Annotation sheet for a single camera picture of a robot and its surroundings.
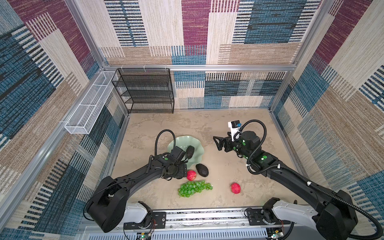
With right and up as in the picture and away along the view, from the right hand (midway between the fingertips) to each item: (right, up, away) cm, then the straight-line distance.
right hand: (221, 137), depth 78 cm
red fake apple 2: (+7, -26, 0) cm, 27 cm away
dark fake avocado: (-16, -10, +16) cm, 25 cm away
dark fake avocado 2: (-9, -19, +7) cm, 22 cm away
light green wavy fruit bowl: (-20, -5, +21) cm, 29 cm away
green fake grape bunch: (-16, -27, +1) cm, 31 cm away
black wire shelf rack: (-49, +31, +33) cm, 67 cm away
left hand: (-21, -19, +7) cm, 30 cm away
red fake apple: (-16, -21, +5) cm, 27 cm away
